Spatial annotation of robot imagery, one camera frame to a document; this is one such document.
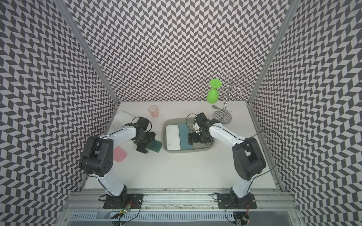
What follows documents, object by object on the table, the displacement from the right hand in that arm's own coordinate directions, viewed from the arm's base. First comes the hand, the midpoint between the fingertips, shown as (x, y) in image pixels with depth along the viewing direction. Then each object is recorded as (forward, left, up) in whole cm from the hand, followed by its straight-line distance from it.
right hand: (196, 143), depth 88 cm
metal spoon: (+38, -18, -8) cm, 43 cm away
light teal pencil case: (+13, +8, -5) cm, 16 cm away
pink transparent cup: (+26, +30, +2) cm, 40 cm away
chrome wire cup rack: (+22, -22, -1) cm, 31 cm away
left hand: (+3, +29, -5) cm, 29 cm away
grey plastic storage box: (-1, -1, -4) cm, 4 cm away
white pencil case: (+7, +15, -5) cm, 18 cm away
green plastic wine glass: (+24, -11, +20) cm, 33 cm away
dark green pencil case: (+1, +27, -4) cm, 27 cm away
